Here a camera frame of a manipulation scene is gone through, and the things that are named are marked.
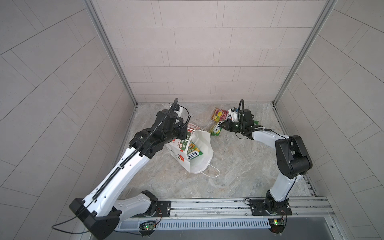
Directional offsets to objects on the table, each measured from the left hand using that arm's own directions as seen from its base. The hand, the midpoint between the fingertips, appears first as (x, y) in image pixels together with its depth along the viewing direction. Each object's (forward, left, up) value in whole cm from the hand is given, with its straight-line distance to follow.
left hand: (190, 125), depth 67 cm
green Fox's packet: (+10, -15, -19) cm, 26 cm away
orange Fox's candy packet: (+27, -18, -26) cm, 42 cm away
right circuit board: (-35, -40, -29) cm, 61 cm away
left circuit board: (-36, +18, -26) cm, 48 cm away
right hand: (+14, -17, -20) cm, 30 cm away
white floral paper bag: (+8, -5, -25) cm, 27 cm away
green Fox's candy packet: (+22, -44, -29) cm, 57 cm away
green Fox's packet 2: (-3, -1, -20) cm, 20 cm away
